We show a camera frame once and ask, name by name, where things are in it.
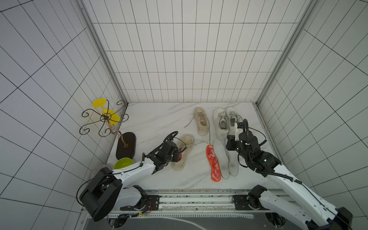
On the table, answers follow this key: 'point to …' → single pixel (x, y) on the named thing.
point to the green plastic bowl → (122, 162)
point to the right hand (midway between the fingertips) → (227, 133)
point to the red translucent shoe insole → (212, 158)
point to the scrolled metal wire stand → (108, 119)
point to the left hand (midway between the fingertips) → (174, 154)
